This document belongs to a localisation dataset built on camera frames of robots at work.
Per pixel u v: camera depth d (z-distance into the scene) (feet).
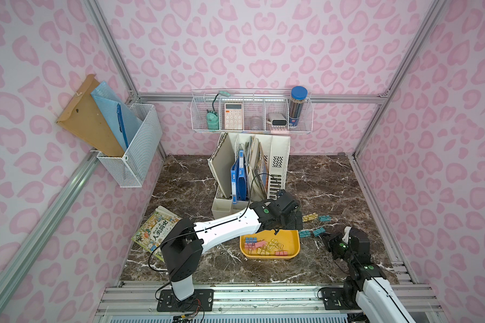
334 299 2.37
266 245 2.78
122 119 2.18
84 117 2.19
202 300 2.41
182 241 1.64
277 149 3.12
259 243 2.76
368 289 1.89
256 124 3.15
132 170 2.40
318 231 2.89
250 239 2.82
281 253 2.69
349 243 2.19
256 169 2.81
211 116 2.97
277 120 2.89
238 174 2.75
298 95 2.74
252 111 3.27
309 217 3.05
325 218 3.03
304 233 2.89
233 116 3.12
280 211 1.99
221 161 2.88
